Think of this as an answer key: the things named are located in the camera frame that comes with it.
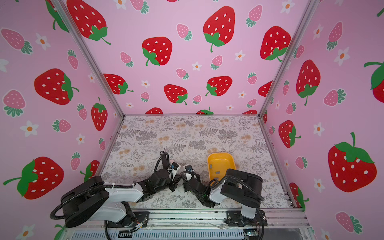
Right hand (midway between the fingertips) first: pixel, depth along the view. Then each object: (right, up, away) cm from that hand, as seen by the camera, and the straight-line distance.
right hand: (183, 176), depth 86 cm
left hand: (-1, 0, 0) cm, 1 cm away
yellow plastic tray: (+22, +6, +7) cm, 24 cm away
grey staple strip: (+21, +1, +4) cm, 22 cm away
